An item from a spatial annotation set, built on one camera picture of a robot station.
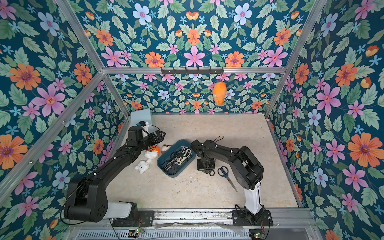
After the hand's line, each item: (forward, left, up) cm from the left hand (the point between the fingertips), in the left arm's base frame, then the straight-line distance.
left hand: (161, 133), depth 87 cm
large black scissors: (-13, -2, -16) cm, 21 cm away
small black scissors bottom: (-19, -28, -17) cm, 38 cm away
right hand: (-18, -24, -17) cm, 34 cm away
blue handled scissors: (-19, -36, -17) cm, 44 cm away
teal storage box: (-4, -4, -15) cm, 16 cm away
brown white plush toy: (-2, +1, -14) cm, 14 cm away
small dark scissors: (-6, -11, -14) cm, 19 cm away
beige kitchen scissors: (-7, -14, -14) cm, 21 cm away
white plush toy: (-13, +13, -14) cm, 23 cm away
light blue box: (+18, +14, -2) cm, 23 cm away
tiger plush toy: (-5, +8, -12) cm, 15 cm away
